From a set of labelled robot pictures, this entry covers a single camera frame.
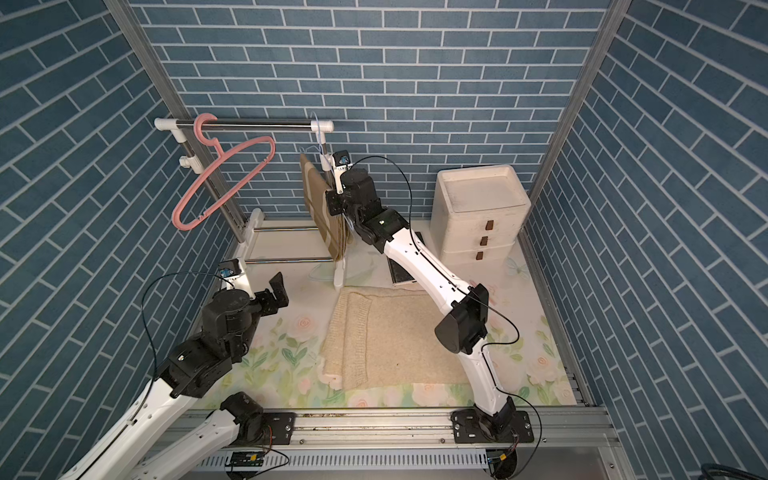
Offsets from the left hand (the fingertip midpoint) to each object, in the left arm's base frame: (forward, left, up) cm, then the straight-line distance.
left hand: (274, 278), depth 70 cm
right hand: (+22, -13, +11) cm, 28 cm away
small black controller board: (-32, +7, -31) cm, 45 cm away
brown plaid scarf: (+25, -9, -6) cm, 28 cm away
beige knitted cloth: (-3, -23, -26) cm, 35 cm away
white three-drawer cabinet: (+26, -54, -3) cm, 60 cm away
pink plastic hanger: (+12, +25, +6) cm, 29 cm away
